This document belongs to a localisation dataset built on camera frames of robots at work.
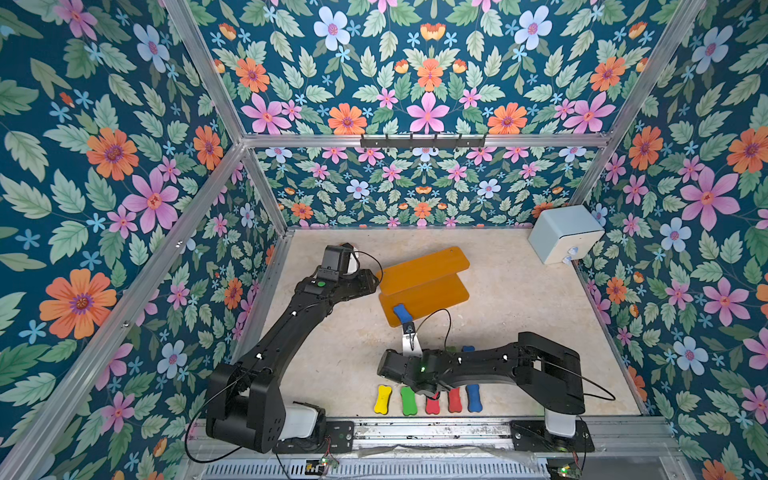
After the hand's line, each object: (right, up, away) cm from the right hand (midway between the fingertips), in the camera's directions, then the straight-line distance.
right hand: (404, 360), depth 85 cm
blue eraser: (-1, +12, +8) cm, 14 cm away
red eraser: (+7, -10, -7) cm, 14 cm away
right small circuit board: (+39, -20, -17) cm, 47 cm away
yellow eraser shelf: (-6, -7, -6) cm, 11 cm away
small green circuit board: (-18, -19, -15) cm, 30 cm away
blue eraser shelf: (+19, -8, -7) cm, 21 cm away
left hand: (-8, +24, -2) cm, 25 cm away
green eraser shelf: (+14, +2, +3) cm, 15 cm away
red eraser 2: (+13, -8, -7) cm, 17 cm away
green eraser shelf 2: (+1, -10, -5) cm, 11 cm away
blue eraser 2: (+19, +3, +2) cm, 19 cm away
